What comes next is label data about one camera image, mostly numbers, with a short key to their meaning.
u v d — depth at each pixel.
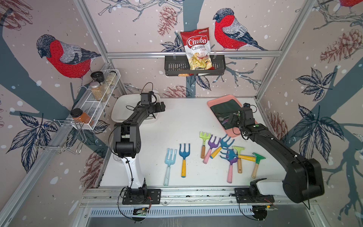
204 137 0.98
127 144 0.53
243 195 0.73
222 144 0.92
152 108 0.87
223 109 1.12
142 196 0.67
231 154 0.88
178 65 0.95
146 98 0.80
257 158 0.84
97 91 0.71
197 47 0.83
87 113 0.60
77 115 0.59
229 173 0.81
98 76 0.74
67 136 0.66
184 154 0.89
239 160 0.85
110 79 0.84
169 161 0.86
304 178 0.41
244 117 0.66
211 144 0.93
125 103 1.17
